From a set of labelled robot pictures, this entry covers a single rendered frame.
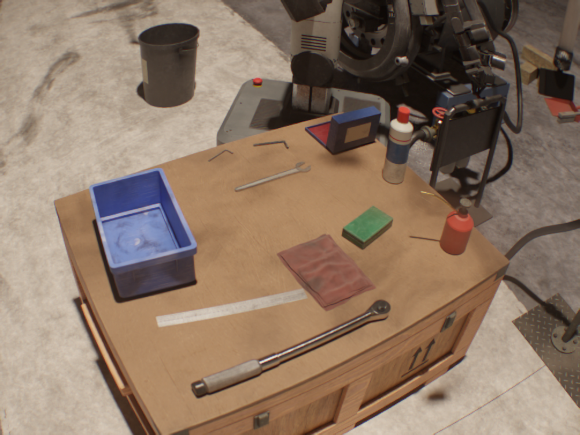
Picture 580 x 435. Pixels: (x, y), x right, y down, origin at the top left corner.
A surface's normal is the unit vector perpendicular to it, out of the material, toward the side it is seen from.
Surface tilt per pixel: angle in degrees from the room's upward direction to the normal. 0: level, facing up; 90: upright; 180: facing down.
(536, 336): 0
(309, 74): 90
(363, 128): 97
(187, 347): 0
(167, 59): 93
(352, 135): 97
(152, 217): 0
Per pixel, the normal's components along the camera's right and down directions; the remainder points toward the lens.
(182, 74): 0.66, 0.54
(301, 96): -0.18, 0.62
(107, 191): 0.40, 0.60
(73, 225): 0.04, -0.77
